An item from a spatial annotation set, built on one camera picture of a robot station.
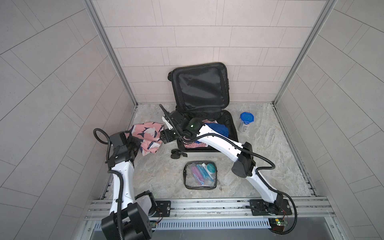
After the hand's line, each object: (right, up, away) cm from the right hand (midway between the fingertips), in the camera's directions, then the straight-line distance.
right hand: (163, 137), depth 78 cm
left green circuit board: (-1, -36, -14) cm, 38 cm away
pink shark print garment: (-12, -1, +16) cm, 20 cm away
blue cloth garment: (+31, +3, +16) cm, 35 cm away
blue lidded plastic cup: (+50, +10, +17) cm, 53 cm away
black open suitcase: (+21, +27, +21) cm, 40 cm away
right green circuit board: (+55, -39, -10) cm, 68 cm away
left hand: (-12, +1, +2) cm, 12 cm away
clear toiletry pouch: (+19, -21, +1) cm, 28 cm away
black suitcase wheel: (+6, -11, +7) cm, 14 cm away
